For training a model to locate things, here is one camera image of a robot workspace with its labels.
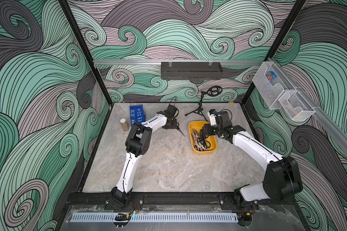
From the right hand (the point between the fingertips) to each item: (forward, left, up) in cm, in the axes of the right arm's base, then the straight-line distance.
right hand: (208, 127), depth 88 cm
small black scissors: (+8, +18, -14) cm, 24 cm away
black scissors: (-2, +2, -11) cm, 12 cm away
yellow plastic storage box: (+9, +4, -11) cm, 15 cm away
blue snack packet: (+20, +50, -10) cm, 54 cm away
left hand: (+12, +22, -12) cm, 27 cm away
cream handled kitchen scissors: (0, +7, -12) cm, 14 cm away
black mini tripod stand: (+22, -5, +10) cm, 25 cm away
